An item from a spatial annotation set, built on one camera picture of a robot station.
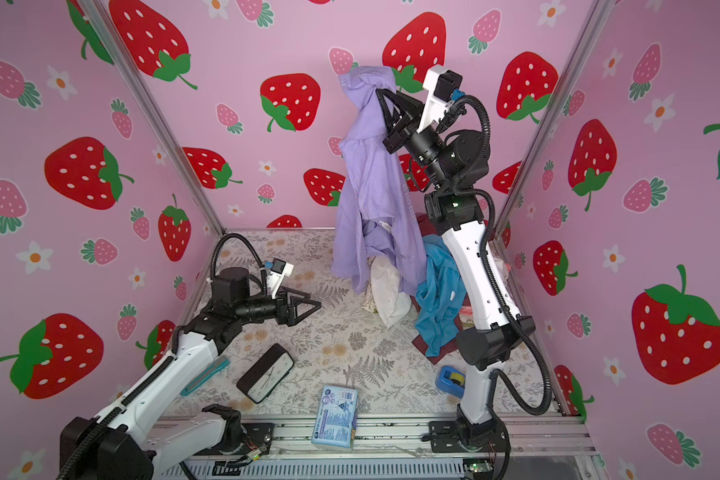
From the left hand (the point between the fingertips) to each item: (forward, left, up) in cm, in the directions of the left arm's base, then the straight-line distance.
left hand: (313, 301), depth 73 cm
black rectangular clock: (-12, +13, -15) cm, 24 cm away
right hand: (+15, -15, +44) cm, 49 cm away
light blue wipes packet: (-22, -6, -17) cm, 29 cm away
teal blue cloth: (+7, -34, -8) cm, 36 cm away
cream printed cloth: (+13, -13, -21) cm, 28 cm away
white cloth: (+12, -20, -18) cm, 30 cm away
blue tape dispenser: (-13, -36, -20) cm, 43 cm away
